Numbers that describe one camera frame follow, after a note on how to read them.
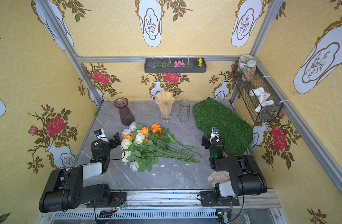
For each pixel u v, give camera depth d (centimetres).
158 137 94
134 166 81
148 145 83
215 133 79
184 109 96
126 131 94
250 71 80
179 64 88
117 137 84
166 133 101
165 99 100
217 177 81
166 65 88
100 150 69
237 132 100
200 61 88
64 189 43
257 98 70
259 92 71
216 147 71
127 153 81
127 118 109
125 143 84
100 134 77
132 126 97
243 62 86
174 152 89
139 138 84
